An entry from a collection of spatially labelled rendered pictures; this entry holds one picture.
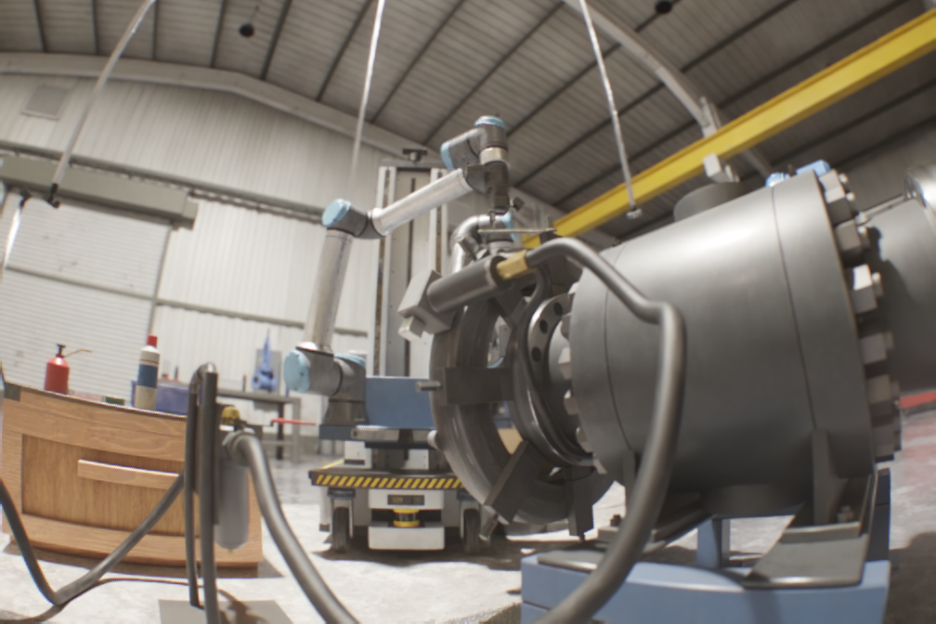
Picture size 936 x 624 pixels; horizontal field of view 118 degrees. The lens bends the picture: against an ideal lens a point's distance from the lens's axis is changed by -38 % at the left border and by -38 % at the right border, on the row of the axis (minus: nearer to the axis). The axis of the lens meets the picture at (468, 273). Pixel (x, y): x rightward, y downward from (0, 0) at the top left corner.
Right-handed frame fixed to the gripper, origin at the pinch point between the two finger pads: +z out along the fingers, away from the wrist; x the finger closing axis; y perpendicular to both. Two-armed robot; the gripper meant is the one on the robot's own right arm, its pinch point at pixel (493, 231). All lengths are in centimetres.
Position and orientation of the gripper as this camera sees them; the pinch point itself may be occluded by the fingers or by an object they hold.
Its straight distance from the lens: 125.8
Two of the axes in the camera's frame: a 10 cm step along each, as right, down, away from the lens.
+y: 9.8, -0.2, 1.8
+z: 0.7, 9.5, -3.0
